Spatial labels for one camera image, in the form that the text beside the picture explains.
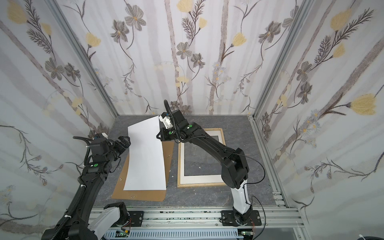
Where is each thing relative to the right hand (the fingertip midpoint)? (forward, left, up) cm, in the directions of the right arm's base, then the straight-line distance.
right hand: (156, 130), depth 76 cm
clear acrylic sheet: (-3, -24, -28) cm, 37 cm away
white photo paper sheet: (-13, +7, -20) cm, 25 cm away
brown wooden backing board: (-26, +2, -26) cm, 36 cm away
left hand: (-1, +19, -6) cm, 20 cm away
